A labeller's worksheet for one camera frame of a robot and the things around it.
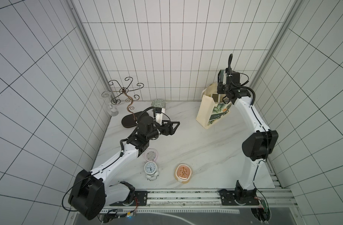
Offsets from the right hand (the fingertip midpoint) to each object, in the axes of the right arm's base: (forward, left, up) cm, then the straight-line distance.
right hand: (226, 82), depth 87 cm
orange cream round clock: (-49, +26, -28) cm, 62 cm away
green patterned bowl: (+3, +47, -25) cm, 53 cm away
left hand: (-29, +32, -8) cm, 44 cm away
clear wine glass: (-17, +72, +2) cm, 74 cm away
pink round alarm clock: (-39, +46, -28) cm, 67 cm away
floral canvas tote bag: (-11, +9, -17) cm, 22 cm away
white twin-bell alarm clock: (-49, +44, -27) cm, 71 cm away
